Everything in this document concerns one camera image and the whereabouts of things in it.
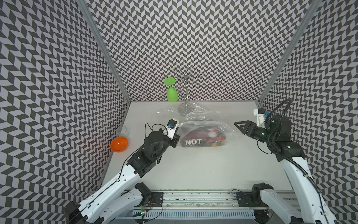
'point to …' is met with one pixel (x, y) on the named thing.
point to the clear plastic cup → (121, 130)
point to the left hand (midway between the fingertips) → (176, 127)
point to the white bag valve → (212, 134)
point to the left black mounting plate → (157, 199)
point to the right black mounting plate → (244, 199)
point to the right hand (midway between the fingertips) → (237, 128)
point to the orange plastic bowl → (119, 144)
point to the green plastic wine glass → (172, 94)
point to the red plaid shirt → (202, 137)
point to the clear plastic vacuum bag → (203, 118)
